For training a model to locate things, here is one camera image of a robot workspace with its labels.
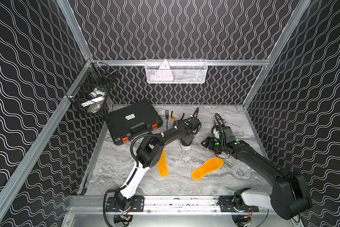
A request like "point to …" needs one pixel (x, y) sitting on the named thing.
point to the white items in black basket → (96, 98)
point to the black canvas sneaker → (186, 147)
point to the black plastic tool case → (128, 122)
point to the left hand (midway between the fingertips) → (185, 135)
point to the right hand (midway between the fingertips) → (204, 143)
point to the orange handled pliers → (174, 119)
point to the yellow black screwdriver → (166, 117)
